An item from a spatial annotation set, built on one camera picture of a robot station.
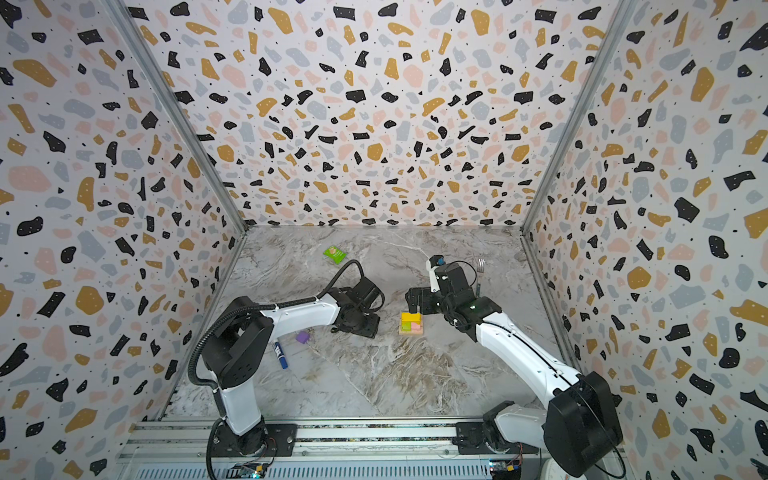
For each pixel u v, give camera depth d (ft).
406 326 3.02
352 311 2.27
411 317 3.02
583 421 1.32
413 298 2.45
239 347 1.57
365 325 2.73
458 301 2.03
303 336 3.03
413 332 3.02
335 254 3.71
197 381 1.48
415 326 3.02
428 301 2.40
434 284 2.41
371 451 2.40
